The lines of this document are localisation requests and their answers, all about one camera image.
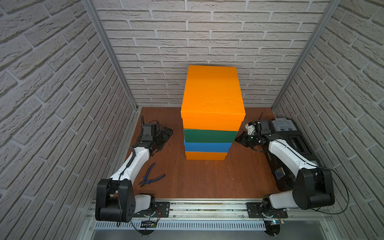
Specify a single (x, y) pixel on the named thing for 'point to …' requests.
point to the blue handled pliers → (145, 181)
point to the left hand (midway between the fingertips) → (172, 132)
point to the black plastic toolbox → (282, 130)
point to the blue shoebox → (213, 147)
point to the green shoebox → (210, 135)
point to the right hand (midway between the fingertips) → (237, 139)
